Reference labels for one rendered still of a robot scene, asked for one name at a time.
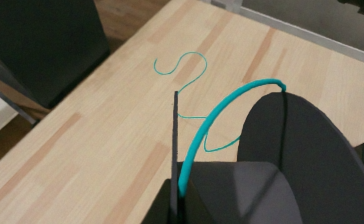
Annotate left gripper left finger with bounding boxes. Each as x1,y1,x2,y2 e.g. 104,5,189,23
140,178,171,224

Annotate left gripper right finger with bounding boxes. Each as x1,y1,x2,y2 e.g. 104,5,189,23
183,179,215,224

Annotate teal cable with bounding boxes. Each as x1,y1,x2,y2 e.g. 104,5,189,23
163,52,286,224

